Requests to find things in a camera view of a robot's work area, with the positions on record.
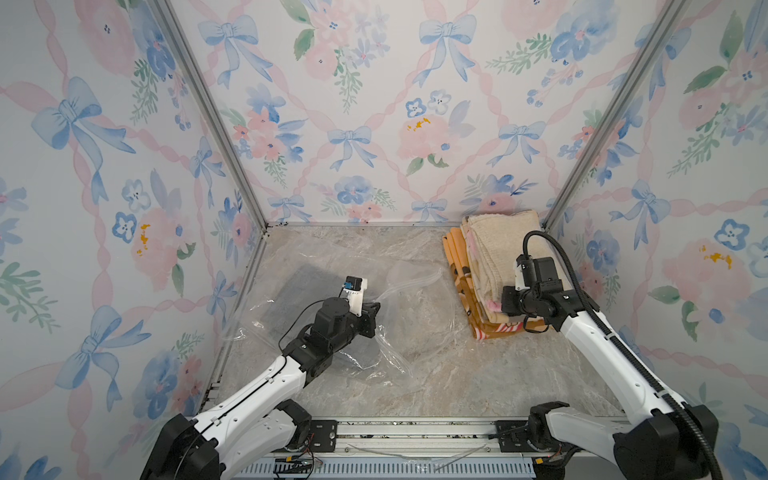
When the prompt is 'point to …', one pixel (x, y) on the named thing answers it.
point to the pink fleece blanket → (491, 305)
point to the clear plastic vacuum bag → (416, 311)
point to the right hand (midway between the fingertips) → (509, 295)
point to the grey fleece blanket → (298, 288)
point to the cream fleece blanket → (493, 244)
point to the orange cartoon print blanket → (463, 279)
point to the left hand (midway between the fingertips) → (382, 304)
